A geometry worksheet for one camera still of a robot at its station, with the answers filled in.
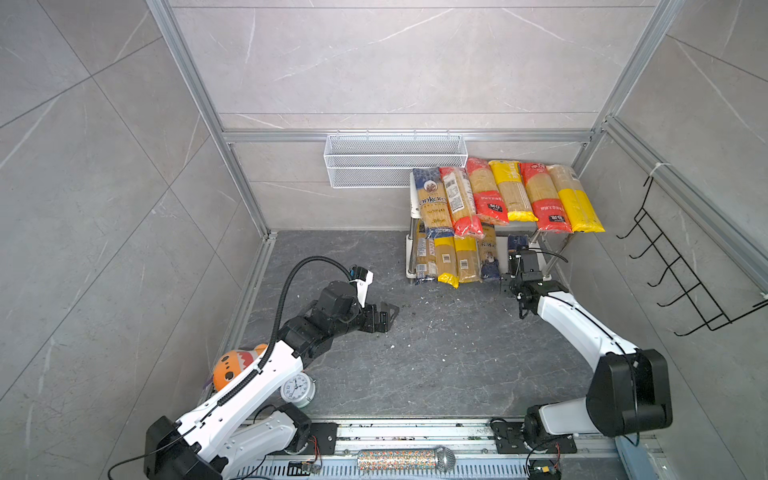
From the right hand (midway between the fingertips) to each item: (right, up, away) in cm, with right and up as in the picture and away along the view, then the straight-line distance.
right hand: (515, 277), depth 89 cm
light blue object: (+21, -42, -20) cm, 51 cm away
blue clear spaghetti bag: (-5, +2, +8) cm, 10 cm away
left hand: (-40, -5, -15) cm, 43 cm away
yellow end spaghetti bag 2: (-19, +5, +9) cm, 22 cm away
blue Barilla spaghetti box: (+3, +11, +7) cm, 14 cm away
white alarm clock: (-63, -29, -11) cm, 70 cm away
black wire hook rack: (+30, -2, -25) cm, 39 cm away
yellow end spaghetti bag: (-12, +5, +9) cm, 16 cm away
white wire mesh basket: (-39, +40, +12) cm, 57 cm away
